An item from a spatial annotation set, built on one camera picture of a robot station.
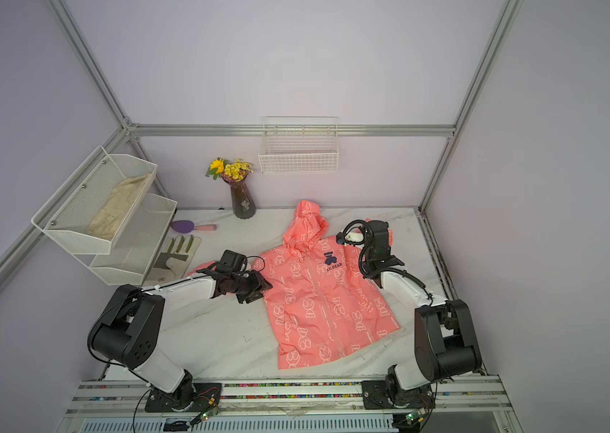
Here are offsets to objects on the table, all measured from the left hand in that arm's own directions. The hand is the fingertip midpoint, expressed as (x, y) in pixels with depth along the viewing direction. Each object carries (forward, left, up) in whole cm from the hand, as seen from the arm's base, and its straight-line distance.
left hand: (269, 291), depth 91 cm
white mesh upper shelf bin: (+14, +49, +29) cm, 59 cm away
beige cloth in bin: (+8, +44, +27) cm, 52 cm away
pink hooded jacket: (-5, -21, -1) cm, 22 cm away
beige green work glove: (+15, +40, -3) cm, 43 cm away
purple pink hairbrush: (+32, +40, -3) cm, 51 cm away
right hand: (+16, -38, +16) cm, 44 cm away
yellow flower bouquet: (+39, +17, +21) cm, 48 cm away
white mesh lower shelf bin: (+11, +47, +9) cm, 49 cm away
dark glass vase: (+38, +15, +6) cm, 41 cm away
